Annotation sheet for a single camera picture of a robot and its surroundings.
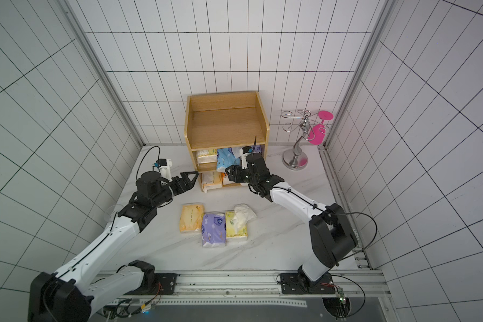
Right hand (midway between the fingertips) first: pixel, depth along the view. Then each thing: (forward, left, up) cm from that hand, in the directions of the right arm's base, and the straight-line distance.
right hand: (224, 170), depth 84 cm
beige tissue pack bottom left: (+3, +8, -12) cm, 15 cm away
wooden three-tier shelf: (+13, +3, +13) cm, 19 cm away
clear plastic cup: (-12, +54, -18) cm, 58 cm away
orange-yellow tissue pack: (-16, +14, -14) cm, 25 cm away
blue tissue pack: (+5, 0, +2) cm, 6 cm away
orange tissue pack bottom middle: (+4, +1, -12) cm, 13 cm away
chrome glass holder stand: (+24, -36, -19) cm, 47 cm away
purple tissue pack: (-21, +3, -14) cm, 25 cm away
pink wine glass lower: (+24, -43, 0) cm, 49 cm away
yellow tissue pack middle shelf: (+6, +9, +2) cm, 11 cm away
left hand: (-6, +13, +2) cm, 14 cm away
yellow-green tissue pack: (-16, -6, -13) cm, 22 cm away
